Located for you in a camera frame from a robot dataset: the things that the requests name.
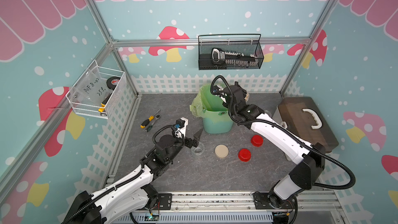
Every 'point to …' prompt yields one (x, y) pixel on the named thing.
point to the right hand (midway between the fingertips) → (236, 90)
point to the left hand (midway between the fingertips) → (194, 128)
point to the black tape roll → (109, 82)
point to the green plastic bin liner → (205, 100)
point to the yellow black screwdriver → (145, 123)
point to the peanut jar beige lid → (197, 152)
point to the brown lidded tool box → (302, 116)
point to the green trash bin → (216, 122)
